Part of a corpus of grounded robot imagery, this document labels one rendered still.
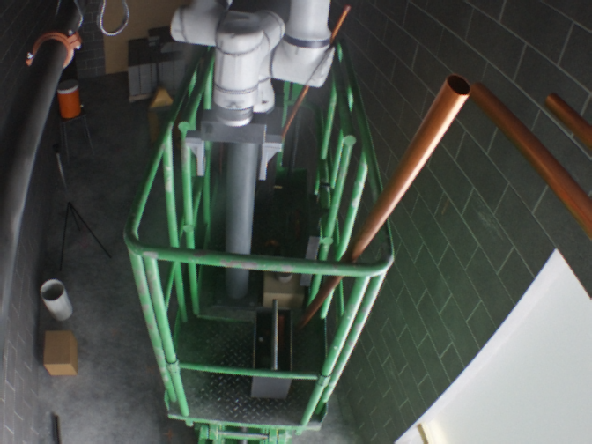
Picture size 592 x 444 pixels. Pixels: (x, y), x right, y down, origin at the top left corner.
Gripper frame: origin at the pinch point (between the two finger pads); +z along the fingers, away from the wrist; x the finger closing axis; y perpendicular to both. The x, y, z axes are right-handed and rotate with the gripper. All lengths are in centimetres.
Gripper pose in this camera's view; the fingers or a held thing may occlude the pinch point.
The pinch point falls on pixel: (231, 166)
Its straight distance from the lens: 104.3
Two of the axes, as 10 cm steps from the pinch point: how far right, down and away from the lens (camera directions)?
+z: -0.9, 7.2, 6.9
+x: 10.0, 0.7, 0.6
